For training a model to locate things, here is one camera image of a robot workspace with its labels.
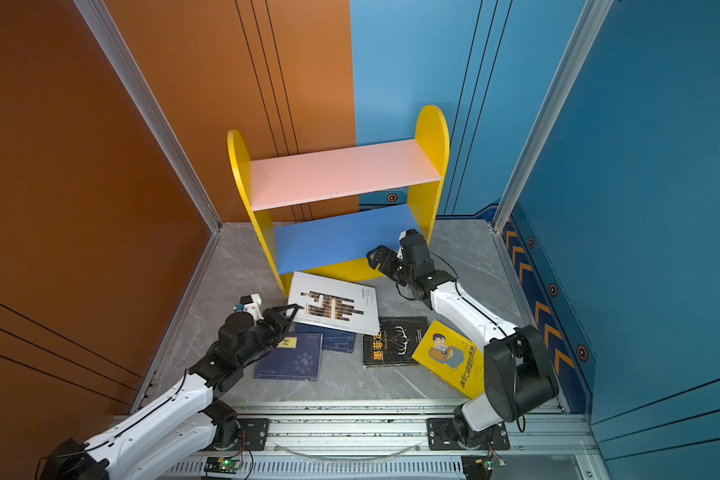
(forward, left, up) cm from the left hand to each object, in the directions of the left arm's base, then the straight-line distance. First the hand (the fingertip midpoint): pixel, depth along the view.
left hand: (300, 305), depth 79 cm
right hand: (+13, -19, +3) cm, 24 cm away
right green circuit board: (-33, -45, -17) cm, 58 cm away
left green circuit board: (-34, +14, -16) cm, 40 cm away
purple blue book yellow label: (-8, +2, -14) cm, 17 cm away
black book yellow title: (-3, -27, -15) cm, 31 cm away
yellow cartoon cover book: (-9, -43, -14) cm, 45 cm away
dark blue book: (-3, -7, -14) cm, 16 cm away
